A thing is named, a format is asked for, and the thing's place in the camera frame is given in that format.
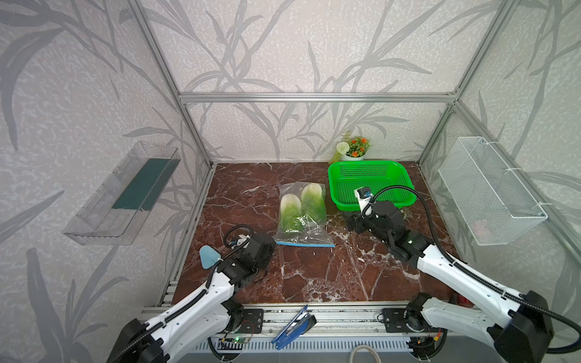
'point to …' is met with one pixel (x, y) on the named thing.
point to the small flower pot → (353, 149)
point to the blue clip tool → (298, 325)
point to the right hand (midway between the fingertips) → (352, 205)
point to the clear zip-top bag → (312, 235)
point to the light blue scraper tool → (209, 256)
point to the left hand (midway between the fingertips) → (276, 241)
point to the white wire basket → (488, 200)
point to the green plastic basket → (347, 175)
